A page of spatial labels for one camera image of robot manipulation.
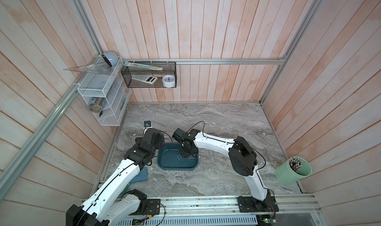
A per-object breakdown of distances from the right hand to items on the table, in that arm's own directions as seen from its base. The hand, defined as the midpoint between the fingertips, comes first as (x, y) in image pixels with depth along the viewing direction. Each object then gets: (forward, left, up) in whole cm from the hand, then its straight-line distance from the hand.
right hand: (185, 152), depth 91 cm
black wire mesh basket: (+46, +26, +26) cm, 59 cm away
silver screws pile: (-2, -4, -1) cm, 4 cm away
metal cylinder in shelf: (+12, +46, +31) cm, 57 cm away
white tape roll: (+36, +11, +28) cm, 47 cm away
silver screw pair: (-3, +4, -1) cm, 5 cm away
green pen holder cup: (-14, -54, +12) cm, 57 cm away
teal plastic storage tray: (-3, +9, -1) cm, 9 cm away
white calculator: (+41, +25, +26) cm, 54 cm away
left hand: (0, +18, +16) cm, 24 cm away
